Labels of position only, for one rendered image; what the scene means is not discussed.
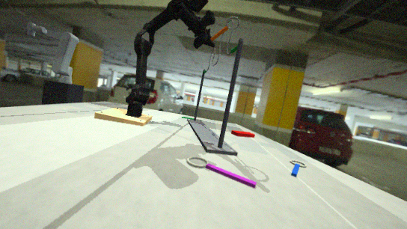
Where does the red flat block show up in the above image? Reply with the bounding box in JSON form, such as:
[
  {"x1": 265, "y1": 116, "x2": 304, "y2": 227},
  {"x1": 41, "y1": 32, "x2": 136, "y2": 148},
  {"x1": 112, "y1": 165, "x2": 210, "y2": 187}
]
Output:
[{"x1": 231, "y1": 130, "x2": 255, "y2": 138}]

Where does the magenta handle with white loop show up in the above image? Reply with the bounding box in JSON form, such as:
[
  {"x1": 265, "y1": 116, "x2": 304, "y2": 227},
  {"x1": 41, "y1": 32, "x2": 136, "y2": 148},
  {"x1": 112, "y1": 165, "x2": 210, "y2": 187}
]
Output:
[{"x1": 186, "y1": 156, "x2": 256, "y2": 187}]

